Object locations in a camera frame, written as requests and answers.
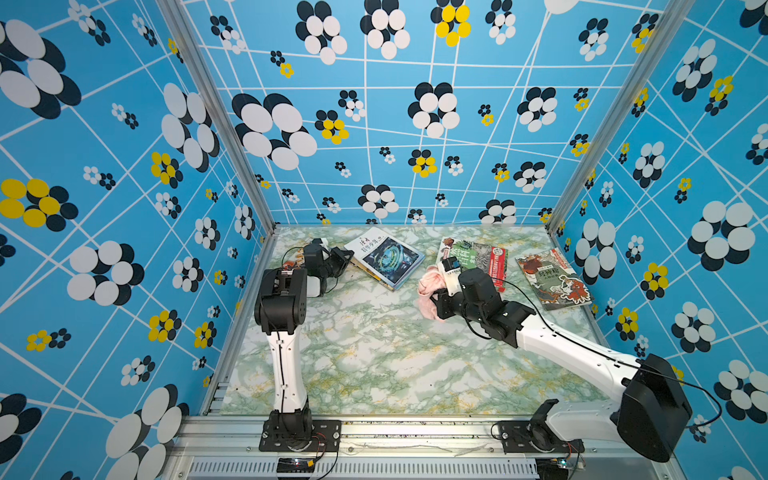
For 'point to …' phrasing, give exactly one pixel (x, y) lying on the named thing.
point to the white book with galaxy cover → (384, 257)
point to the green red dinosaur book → (471, 255)
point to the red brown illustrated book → (554, 280)
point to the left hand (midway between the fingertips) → (358, 249)
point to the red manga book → (288, 265)
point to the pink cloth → (432, 280)
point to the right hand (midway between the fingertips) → (435, 292)
